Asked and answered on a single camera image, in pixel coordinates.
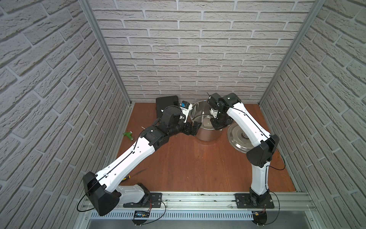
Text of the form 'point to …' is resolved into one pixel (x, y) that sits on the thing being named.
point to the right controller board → (259, 218)
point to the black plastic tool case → (163, 102)
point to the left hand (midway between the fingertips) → (191, 116)
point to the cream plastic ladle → (213, 112)
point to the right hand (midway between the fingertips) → (221, 127)
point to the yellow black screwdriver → (129, 176)
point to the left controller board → (140, 213)
